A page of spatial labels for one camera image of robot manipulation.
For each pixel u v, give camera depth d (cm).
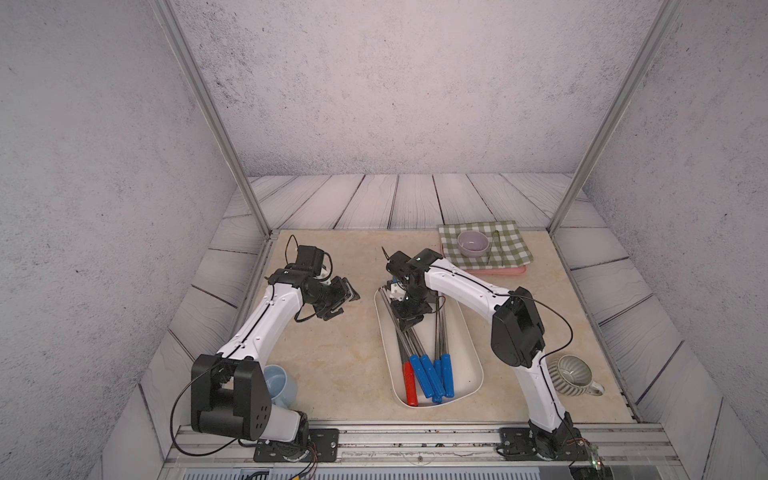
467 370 85
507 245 115
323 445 73
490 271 108
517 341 53
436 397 76
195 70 79
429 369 79
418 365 79
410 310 78
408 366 81
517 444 73
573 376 83
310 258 67
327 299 72
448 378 80
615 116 87
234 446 46
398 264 74
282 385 75
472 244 112
